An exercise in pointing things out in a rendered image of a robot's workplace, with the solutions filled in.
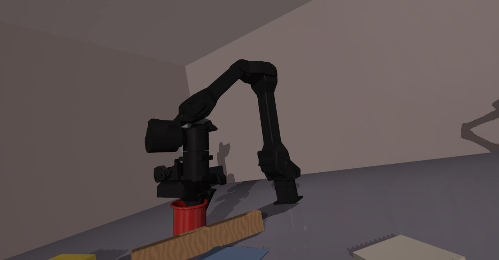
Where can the brown wood-grain plank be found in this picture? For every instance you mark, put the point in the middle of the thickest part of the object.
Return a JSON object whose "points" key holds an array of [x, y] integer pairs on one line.
{"points": [[203, 239]]}

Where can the olive yellow rectangular block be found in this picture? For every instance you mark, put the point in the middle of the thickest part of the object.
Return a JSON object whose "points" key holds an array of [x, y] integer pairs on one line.
{"points": [[74, 257]]}

